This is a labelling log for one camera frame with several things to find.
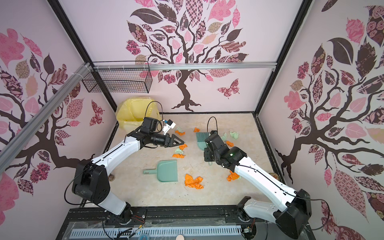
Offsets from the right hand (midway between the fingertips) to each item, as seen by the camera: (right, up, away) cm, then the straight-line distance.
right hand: (207, 150), depth 78 cm
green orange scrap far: (-19, +9, +29) cm, 36 cm away
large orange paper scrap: (-10, -20, +8) cm, 23 cm away
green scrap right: (+22, +7, +28) cm, 36 cm away
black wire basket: (-56, +45, +17) cm, 74 cm away
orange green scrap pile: (-17, -4, +18) cm, 25 cm away
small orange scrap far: (-6, +10, +32) cm, 34 cm away
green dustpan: (-24, -14, +12) cm, 31 cm away
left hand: (-14, +3, +1) cm, 15 cm away
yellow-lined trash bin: (-49, +22, +17) cm, 56 cm away
